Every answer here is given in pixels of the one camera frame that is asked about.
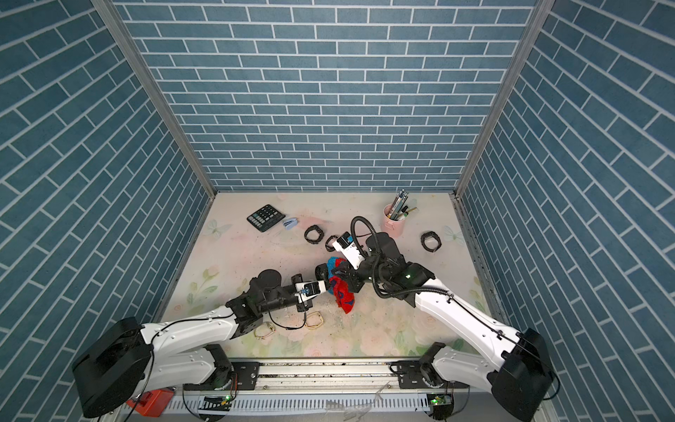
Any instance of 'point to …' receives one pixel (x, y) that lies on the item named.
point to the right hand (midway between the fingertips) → (337, 271)
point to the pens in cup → (398, 210)
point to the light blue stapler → (290, 223)
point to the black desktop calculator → (265, 218)
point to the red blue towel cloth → (339, 286)
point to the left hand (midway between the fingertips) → (332, 286)
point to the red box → (152, 403)
